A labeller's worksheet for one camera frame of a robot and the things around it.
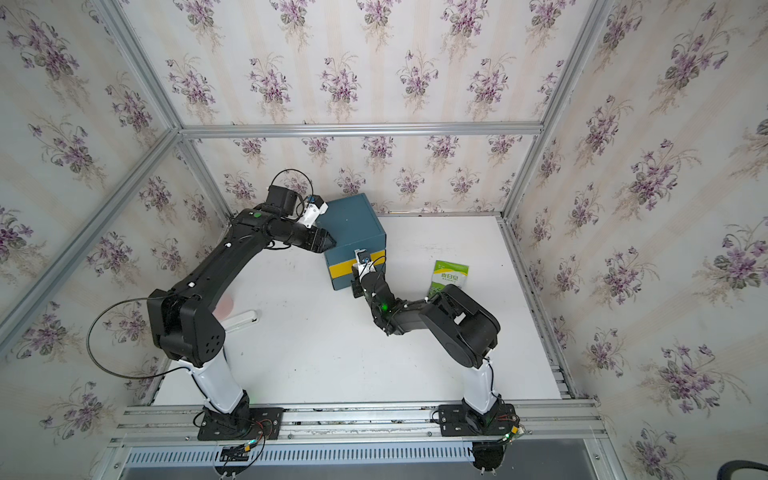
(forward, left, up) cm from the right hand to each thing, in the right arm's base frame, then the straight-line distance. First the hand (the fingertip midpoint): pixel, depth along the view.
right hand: (361, 266), depth 92 cm
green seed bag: (+4, -29, -9) cm, 31 cm away
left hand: (+1, +9, +11) cm, 14 cm away
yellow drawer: (-2, +4, +2) cm, 5 cm away
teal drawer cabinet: (+9, +2, +10) cm, 14 cm away
